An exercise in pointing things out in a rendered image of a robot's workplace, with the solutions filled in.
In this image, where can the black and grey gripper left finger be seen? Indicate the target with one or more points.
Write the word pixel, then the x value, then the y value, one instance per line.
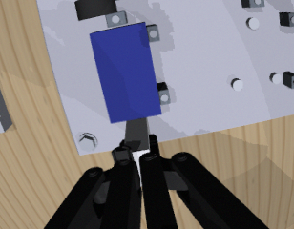
pixel 83 206

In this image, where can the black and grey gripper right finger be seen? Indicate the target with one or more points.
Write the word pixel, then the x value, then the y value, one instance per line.
pixel 210 202

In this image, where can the blue rectangular block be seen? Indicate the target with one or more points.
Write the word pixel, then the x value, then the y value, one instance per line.
pixel 126 72

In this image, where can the grey metal fixture plate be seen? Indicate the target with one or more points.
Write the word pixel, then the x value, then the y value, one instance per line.
pixel 204 45

